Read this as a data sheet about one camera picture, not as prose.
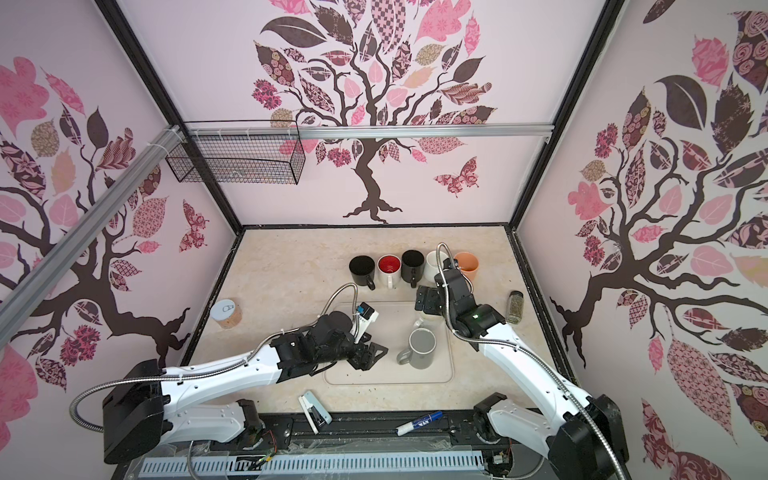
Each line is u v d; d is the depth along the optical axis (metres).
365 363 0.68
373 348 0.68
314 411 0.75
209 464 0.70
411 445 0.73
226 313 0.90
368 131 0.93
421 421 0.74
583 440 0.38
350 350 0.66
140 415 0.40
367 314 0.68
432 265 0.98
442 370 0.84
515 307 0.92
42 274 0.53
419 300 0.73
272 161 0.82
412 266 0.99
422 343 0.85
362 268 0.97
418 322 0.88
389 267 1.03
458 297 0.59
